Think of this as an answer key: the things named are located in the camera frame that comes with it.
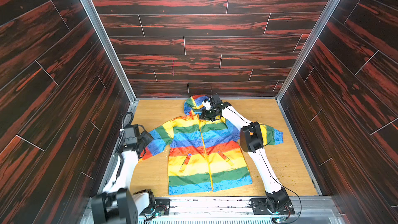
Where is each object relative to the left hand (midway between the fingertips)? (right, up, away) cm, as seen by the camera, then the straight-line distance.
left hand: (149, 135), depth 87 cm
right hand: (+31, +11, +21) cm, 39 cm away
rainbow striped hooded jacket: (+32, -12, +3) cm, 35 cm away
